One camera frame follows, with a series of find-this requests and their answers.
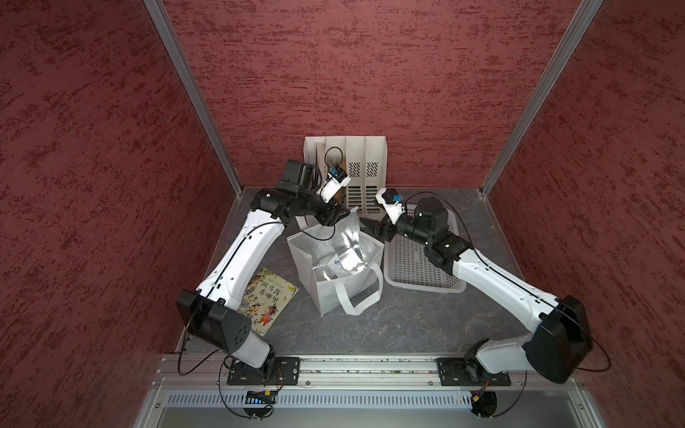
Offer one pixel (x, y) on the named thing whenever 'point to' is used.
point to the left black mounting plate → (278, 371)
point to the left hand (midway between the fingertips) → (338, 210)
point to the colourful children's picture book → (266, 299)
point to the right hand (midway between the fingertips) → (368, 213)
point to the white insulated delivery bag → (358, 292)
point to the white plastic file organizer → (363, 160)
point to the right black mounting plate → (460, 372)
